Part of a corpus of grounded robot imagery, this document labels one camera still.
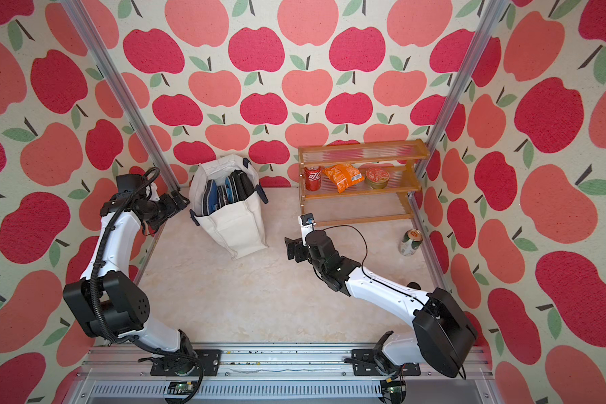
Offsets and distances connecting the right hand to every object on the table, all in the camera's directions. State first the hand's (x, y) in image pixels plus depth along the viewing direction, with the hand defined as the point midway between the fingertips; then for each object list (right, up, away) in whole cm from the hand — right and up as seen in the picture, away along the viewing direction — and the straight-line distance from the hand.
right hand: (298, 239), depth 82 cm
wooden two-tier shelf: (+37, +28, +26) cm, 53 cm away
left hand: (-41, +10, +3) cm, 42 cm away
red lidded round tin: (+31, +23, +17) cm, 42 cm away
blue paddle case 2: (-28, +18, +16) cm, 37 cm away
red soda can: (+5, +22, +12) cm, 25 cm away
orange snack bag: (+18, +23, +17) cm, 34 cm away
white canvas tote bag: (-21, +3, +6) cm, 22 cm away
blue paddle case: (-32, +14, +7) cm, 36 cm away
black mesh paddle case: (-23, +20, +19) cm, 36 cm away
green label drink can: (+41, -2, +9) cm, 42 cm away
